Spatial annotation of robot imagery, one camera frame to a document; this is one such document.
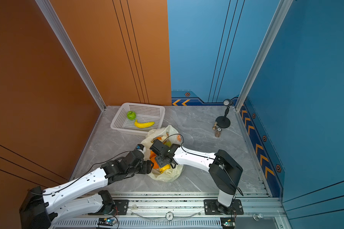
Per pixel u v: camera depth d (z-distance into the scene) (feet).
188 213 2.38
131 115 3.57
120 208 2.43
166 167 2.59
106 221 2.33
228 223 2.33
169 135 2.53
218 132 3.25
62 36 2.59
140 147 2.38
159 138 2.61
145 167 2.30
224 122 3.54
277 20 2.40
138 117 3.68
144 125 3.46
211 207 2.38
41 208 1.31
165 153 2.07
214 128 3.46
